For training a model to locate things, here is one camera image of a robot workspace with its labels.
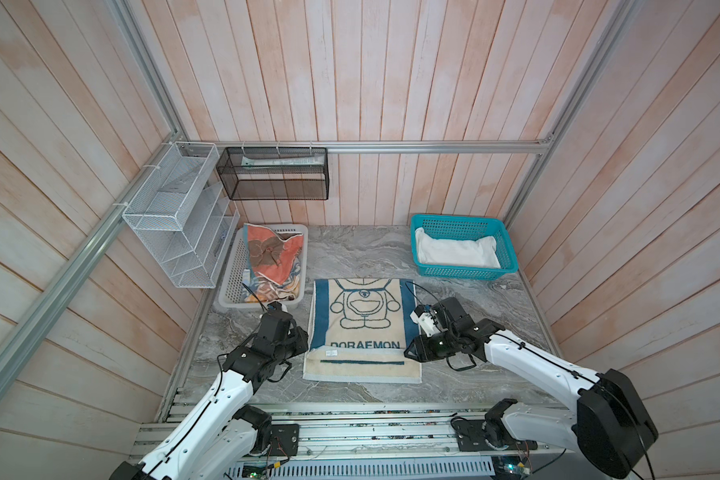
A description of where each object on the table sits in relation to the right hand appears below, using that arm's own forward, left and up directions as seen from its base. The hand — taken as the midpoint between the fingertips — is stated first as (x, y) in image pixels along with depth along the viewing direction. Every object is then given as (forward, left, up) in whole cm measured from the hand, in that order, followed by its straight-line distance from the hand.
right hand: (410, 351), depth 83 cm
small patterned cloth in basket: (+20, +46, +1) cm, 50 cm away
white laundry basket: (+21, +57, +1) cm, 61 cm away
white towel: (+41, -26, -4) cm, 48 cm away
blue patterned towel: (+9, +15, -5) cm, 18 cm away
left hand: (+1, +30, +4) cm, 30 cm away
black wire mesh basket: (+56, +46, +20) cm, 75 cm away
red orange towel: (+37, +50, -2) cm, 62 cm away
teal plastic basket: (+51, -26, 0) cm, 57 cm away
